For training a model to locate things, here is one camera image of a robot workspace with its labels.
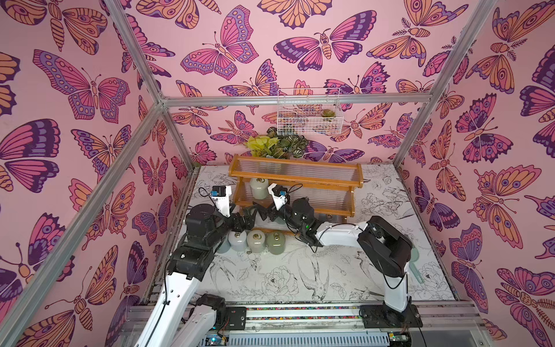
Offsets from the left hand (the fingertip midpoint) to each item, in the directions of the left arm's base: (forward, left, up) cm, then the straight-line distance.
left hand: (248, 203), depth 71 cm
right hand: (+10, -4, -6) cm, 13 cm away
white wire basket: (+45, -23, +6) cm, 51 cm away
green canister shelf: (-4, -9, -21) cm, 23 cm away
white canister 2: (+12, -2, -6) cm, 14 cm away
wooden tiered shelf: (+17, -29, -13) cm, 36 cm away
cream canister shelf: (-3, -1, -21) cm, 21 cm away
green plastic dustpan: (-7, -64, -28) cm, 70 cm away
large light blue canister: (-4, +12, -25) cm, 28 cm away
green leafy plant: (+37, -8, -6) cm, 38 cm away
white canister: (-3, +6, -21) cm, 22 cm away
